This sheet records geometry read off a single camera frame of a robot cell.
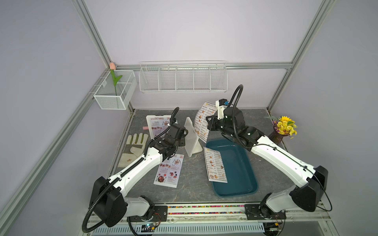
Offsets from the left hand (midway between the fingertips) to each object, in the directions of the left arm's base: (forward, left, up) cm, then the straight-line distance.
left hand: (179, 136), depth 81 cm
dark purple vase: (-2, -56, -3) cm, 57 cm away
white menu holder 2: (-2, -7, -5) cm, 9 cm away
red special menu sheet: (-13, +8, -19) cm, 24 cm away
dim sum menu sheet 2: (-12, -20, -15) cm, 28 cm away
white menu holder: (+15, +18, +1) cm, 24 cm away
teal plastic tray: (-12, -35, -18) cm, 41 cm away
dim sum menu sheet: (+1, -12, +7) cm, 14 cm away
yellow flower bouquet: (-1, -57, +6) cm, 58 cm away
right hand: (+2, -14, +13) cm, 20 cm away
